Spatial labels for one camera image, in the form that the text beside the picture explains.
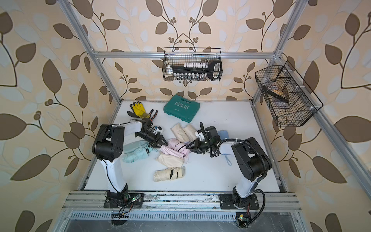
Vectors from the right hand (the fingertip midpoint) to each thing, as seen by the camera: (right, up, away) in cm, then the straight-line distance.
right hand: (187, 148), depth 88 cm
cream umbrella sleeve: (-10, -7, -1) cm, 12 cm away
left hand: (-16, +2, +3) cm, 16 cm away
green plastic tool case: (-3, +25, +21) cm, 33 cm away
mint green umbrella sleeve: (-34, +1, +3) cm, 34 cm away
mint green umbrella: (-33, -4, -2) cm, 33 cm away
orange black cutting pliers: (-27, +20, +23) cm, 40 cm away
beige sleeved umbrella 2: (+2, +9, +11) cm, 14 cm away
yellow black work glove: (-39, +24, +24) cm, 52 cm away
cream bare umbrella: (-11, -12, -8) cm, 18 cm away
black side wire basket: (+54, +28, -14) cm, 62 cm away
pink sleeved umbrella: (-5, +1, 0) cm, 6 cm away
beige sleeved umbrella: (-6, +9, +9) cm, 14 cm away
